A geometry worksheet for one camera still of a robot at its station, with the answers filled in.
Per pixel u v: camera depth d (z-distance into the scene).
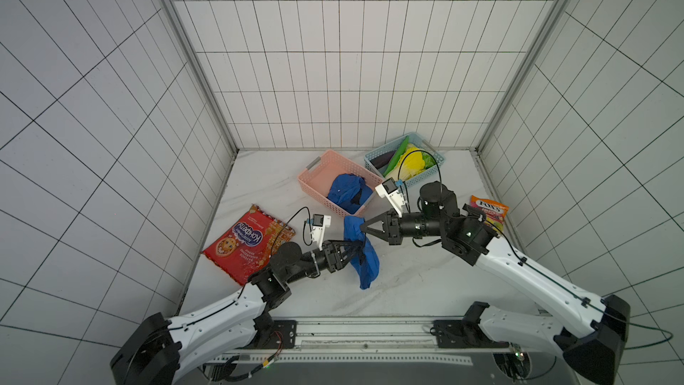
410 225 0.57
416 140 1.18
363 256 0.66
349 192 0.97
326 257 0.62
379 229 0.60
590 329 0.38
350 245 0.68
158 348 0.41
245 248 0.86
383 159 1.10
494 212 0.96
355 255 0.66
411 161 1.04
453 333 0.72
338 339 0.73
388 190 0.59
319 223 0.66
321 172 1.10
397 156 1.10
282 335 0.72
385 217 0.59
